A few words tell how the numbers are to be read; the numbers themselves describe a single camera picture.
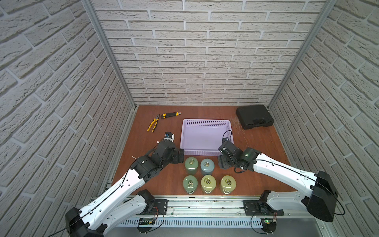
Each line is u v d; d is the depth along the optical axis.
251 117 1.06
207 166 0.79
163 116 1.11
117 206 0.44
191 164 0.80
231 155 0.60
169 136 0.65
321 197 0.39
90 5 0.70
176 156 0.66
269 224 0.70
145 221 0.73
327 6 0.69
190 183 0.73
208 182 0.74
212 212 0.73
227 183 0.74
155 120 1.09
